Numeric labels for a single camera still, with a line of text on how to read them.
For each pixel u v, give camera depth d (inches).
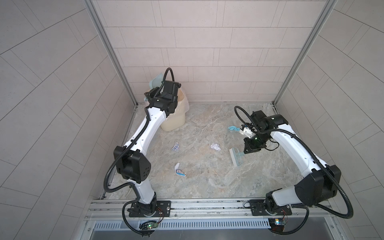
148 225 25.8
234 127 39.9
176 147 35.9
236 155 31.6
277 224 26.8
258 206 27.9
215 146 36.2
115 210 28.3
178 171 32.2
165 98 23.5
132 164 17.1
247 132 28.1
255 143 25.6
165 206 28.4
